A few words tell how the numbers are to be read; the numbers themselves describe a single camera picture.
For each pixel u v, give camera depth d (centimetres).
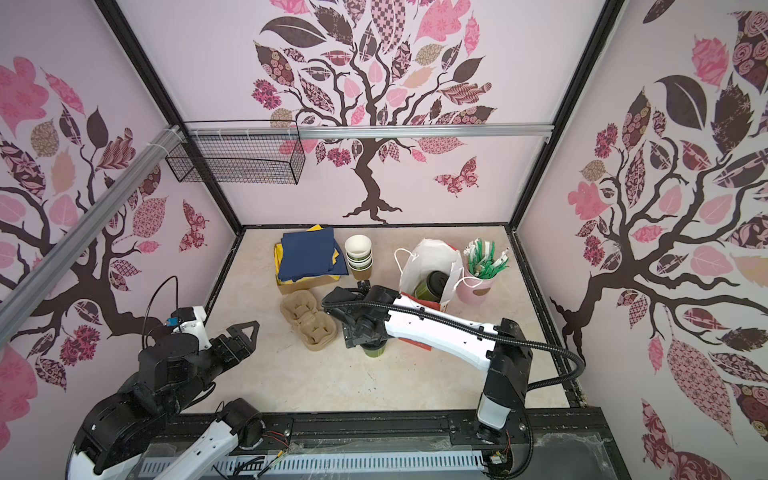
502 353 41
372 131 92
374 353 83
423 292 87
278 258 106
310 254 107
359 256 92
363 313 50
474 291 91
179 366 43
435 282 87
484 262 88
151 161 79
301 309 94
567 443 73
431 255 84
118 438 38
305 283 98
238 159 122
